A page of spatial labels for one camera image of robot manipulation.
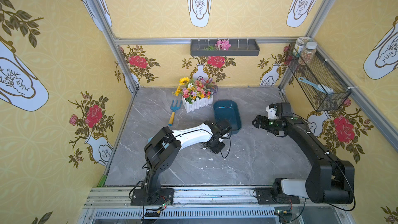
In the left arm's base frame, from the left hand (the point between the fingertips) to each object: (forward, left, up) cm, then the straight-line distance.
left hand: (211, 145), depth 89 cm
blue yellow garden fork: (+29, +24, -4) cm, 38 cm away
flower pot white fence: (+28, +8, +12) cm, 32 cm away
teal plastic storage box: (+25, -15, -1) cm, 29 cm away
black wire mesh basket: (+23, -58, +28) cm, 68 cm away
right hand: (+8, -29, +10) cm, 32 cm away
